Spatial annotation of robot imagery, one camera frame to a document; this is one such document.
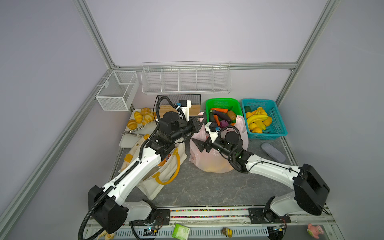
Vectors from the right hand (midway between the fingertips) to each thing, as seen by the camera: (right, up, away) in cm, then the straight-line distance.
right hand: (198, 133), depth 73 cm
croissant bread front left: (-49, +5, +36) cm, 61 cm away
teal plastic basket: (+51, +1, +23) cm, 56 cm away
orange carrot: (+18, +17, +45) cm, 51 cm away
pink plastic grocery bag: (+7, -14, +2) cm, 15 cm away
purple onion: (+19, +5, +32) cm, 37 cm away
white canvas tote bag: (-19, -22, -4) cm, 30 cm away
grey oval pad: (+48, -14, +21) cm, 54 cm away
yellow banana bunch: (+44, +8, +36) cm, 57 cm away
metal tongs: (-49, -1, +33) cm, 59 cm away
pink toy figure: (+54, -45, -5) cm, 70 cm away
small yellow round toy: (+14, -45, -5) cm, 48 cm away
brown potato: (+25, +12, +39) cm, 48 cm away
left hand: (+4, +7, -7) cm, 11 cm away
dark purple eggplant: (+19, +11, +38) cm, 44 cm away
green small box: (-8, -45, -5) cm, 46 cm away
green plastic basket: (+20, +21, +42) cm, 52 cm away
